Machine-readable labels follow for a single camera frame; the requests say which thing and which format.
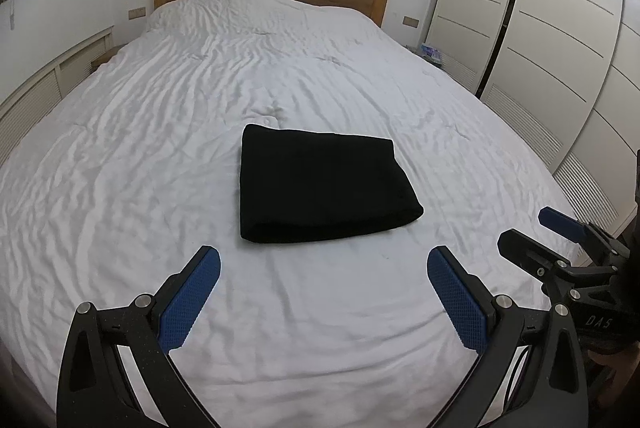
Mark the wall socket plate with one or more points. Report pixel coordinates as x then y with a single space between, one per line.
412 22
136 13

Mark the white wardrobe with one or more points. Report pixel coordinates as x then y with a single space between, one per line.
564 75

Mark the person's right hand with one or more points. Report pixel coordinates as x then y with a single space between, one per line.
622 366

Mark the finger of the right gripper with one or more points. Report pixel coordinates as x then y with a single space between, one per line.
599 246
548 267

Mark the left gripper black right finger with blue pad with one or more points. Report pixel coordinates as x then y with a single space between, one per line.
540 347

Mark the wooden left nightstand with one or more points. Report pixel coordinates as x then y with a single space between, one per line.
104 58

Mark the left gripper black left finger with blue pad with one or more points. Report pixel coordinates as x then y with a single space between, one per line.
94 389

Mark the black pants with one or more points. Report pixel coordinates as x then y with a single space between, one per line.
299 186

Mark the blue item on nightstand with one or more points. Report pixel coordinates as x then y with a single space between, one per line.
430 54

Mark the left wall socket plate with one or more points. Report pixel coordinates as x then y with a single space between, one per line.
136 13

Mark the white low cabinet left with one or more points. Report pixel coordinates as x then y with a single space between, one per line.
47 88

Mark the right wall socket plate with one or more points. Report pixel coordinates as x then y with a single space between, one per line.
412 22

